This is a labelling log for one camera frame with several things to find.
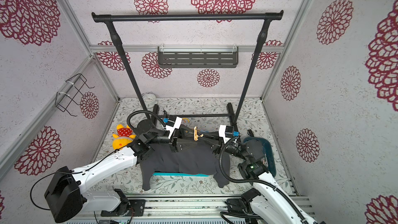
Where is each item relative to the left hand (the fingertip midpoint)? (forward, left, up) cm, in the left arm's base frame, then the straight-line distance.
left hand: (197, 139), depth 60 cm
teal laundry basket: (-6, +10, -25) cm, 27 cm away
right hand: (-1, -1, +3) cm, 3 cm away
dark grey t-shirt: (0, +2, -17) cm, 17 cm away
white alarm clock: (+50, +37, -31) cm, 70 cm away
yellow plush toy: (+17, +44, -27) cm, 55 cm away
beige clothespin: (0, +1, +3) cm, 3 cm away
